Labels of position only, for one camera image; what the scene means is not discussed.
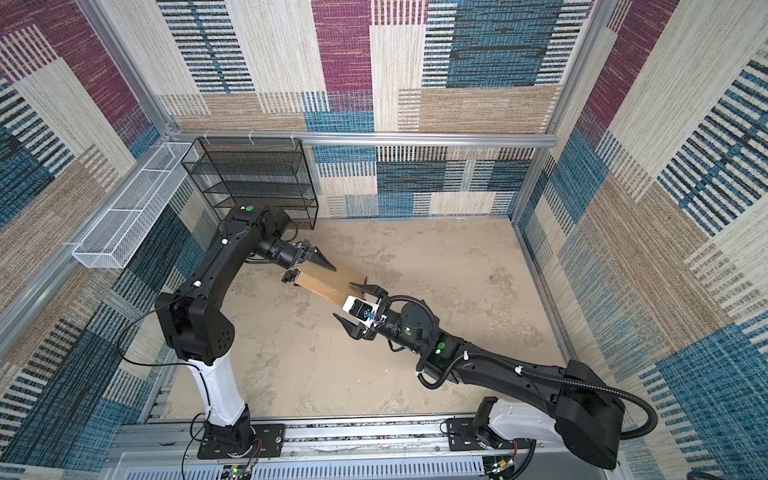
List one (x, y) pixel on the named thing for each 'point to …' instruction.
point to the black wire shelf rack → (241, 171)
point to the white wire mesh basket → (115, 238)
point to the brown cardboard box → (328, 283)
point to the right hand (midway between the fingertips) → (347, 299)
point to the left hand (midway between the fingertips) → (331, 272)
